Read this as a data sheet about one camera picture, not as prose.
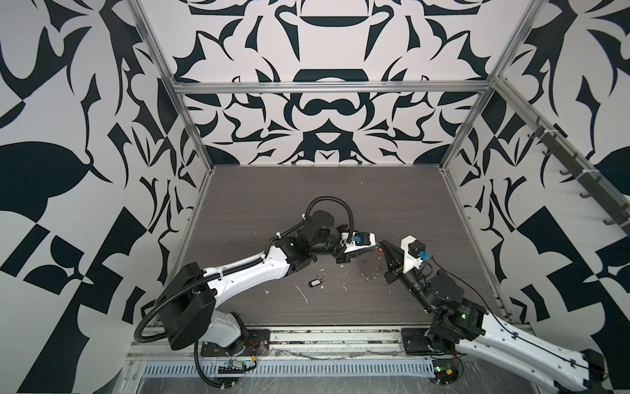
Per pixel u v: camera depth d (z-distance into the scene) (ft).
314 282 2.85
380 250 2.32
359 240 1.92
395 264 2.05
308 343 2.49
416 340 2.44
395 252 2.12
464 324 1.79
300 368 2.34
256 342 2.41
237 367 2.37
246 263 1.61
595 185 1.78
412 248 1.86
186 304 1.36
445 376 2.34
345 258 2.10
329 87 3.16
